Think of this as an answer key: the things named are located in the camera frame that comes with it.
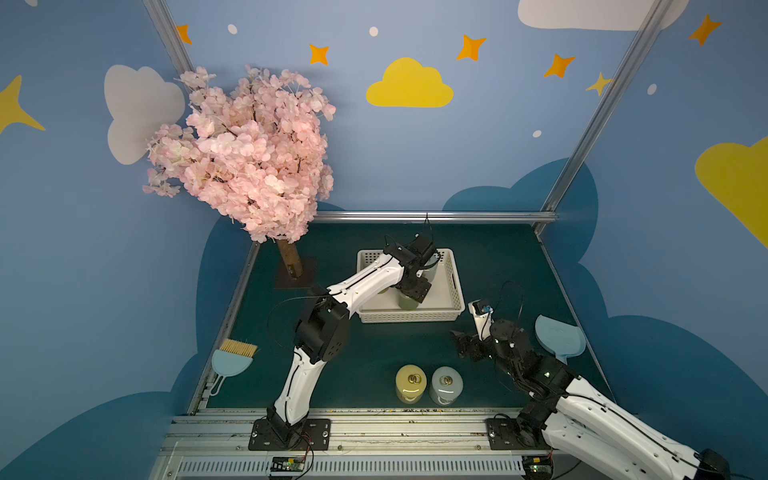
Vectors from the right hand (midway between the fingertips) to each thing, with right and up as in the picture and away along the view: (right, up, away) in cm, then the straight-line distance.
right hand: (471, 322), depth 80 cm
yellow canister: (-17, -15, -5) cm, 23 cm away
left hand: (-15, +9, +12) cm, 22 cm away
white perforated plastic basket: (-3, +2, +22) cm, 22 cm away
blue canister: (-8, -15, -5) cm, 18 cm away
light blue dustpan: (+32, -8, +11) cm, 34 cm away
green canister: (-16, +3, +14) cm, 22 cm away
